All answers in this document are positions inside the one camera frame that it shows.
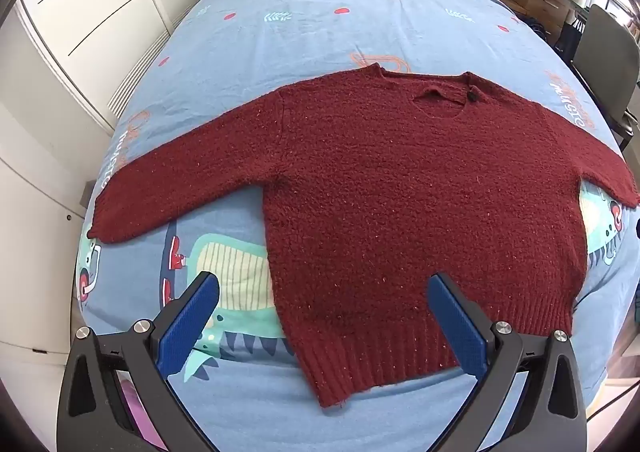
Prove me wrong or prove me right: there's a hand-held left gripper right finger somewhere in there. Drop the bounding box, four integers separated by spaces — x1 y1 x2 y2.
427 273 588 452

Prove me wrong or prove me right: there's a dark red knitted sweater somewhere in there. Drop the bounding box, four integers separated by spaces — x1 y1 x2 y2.
86 63 640 409

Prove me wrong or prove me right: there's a grey office chair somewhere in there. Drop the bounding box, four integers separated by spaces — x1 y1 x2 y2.
570 4 640 153

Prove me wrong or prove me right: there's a blue printed bed sheet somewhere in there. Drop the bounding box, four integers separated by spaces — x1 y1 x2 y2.
75 0 640 452

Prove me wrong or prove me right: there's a white wardrobe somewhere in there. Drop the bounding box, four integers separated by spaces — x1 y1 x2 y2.
0 0 221 383

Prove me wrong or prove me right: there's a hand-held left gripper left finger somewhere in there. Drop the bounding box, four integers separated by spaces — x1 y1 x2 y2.
56 271 221 452

